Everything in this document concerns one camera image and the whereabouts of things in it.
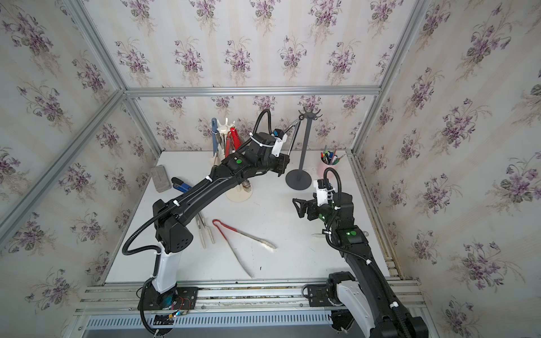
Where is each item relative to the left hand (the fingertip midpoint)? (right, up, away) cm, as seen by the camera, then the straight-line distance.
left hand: (290, 159), depth 78 cm
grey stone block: (-62, -10, +25) cm, 68 cm away
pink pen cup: (+22, +1, +25) cm, 33 cm away
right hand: (+7, -15, 0) cm, 16 cm away
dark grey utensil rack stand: (+7, -9, +29) cm, 31 cm away
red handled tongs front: (-13, -34, +9) cm, 38 cm away
